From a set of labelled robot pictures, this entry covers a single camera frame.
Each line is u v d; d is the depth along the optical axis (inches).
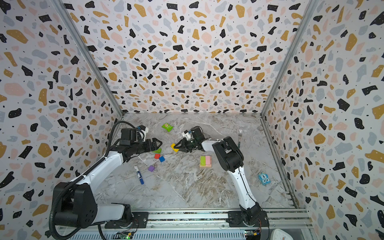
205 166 36.4
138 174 34.5
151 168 36.4
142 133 28.2
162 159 37.9
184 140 37.1
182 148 36.4
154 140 30.9
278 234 27.0
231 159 24.0
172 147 38.7
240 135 43.2
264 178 34.4
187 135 39.4
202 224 28.9
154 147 30.3
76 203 16.1
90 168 18.9
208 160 37.0
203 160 36.8
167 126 44.5
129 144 26.2
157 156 38.3
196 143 34.8
